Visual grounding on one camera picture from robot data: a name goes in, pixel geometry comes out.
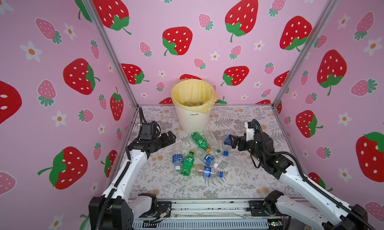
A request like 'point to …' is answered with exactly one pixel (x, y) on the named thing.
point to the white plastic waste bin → (191, 122)
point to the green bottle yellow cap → (187, 166)
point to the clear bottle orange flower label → (213, 141)
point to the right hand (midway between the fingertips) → (236, 134)
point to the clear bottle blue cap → (206, 171)
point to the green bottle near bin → (201, 142)
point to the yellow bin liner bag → (194, 94)
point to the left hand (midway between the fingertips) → (169, 138)
